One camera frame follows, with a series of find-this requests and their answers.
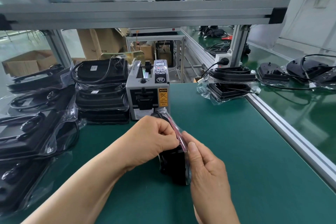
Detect person's left hand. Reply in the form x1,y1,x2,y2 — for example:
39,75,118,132
115,115,180,172

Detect person's right hand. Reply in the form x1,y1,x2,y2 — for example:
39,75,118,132
181,131,240,224

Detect stack of bagged lamps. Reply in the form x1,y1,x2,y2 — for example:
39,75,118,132
0,108,87,164

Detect group of bagged black lamps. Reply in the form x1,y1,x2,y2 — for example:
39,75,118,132
197,65,261,105

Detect unbagged black lamps with cables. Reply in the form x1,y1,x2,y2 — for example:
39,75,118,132
257,53,336,91

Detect person's left forearm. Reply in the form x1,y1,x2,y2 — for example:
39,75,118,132
21,142,132,224

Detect grey tape dispenser machine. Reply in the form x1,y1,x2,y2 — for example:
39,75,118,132
126,59,170,121

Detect white power socket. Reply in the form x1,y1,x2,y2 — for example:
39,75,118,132
215,53,230,68

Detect grey metal shelf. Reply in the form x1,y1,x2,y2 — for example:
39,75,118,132
0,0,291,31

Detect open cardboard box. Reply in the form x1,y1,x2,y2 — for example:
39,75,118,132
1,49,58,77

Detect aluminium table edge rail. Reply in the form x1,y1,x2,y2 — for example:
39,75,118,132
246,93,336,188

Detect bundle of black cables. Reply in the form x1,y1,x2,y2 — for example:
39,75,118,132
205,42,229,54

